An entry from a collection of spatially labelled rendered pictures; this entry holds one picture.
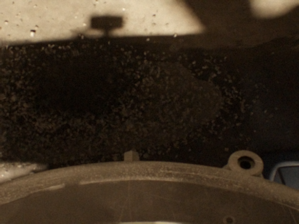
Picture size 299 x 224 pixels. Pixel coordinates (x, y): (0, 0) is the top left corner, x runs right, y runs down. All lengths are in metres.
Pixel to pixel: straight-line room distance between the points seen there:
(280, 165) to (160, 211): 0.54
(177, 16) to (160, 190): 0.30
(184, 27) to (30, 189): 0.35
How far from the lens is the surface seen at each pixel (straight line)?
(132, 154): 0.81
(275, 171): 1.13
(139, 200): 0.61
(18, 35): 0.84
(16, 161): 1.03
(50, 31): 0.84
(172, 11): 0.84
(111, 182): 0.62
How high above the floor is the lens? 0.66
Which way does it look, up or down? 43 degrees down
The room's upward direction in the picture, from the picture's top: 170 degrees clockwise
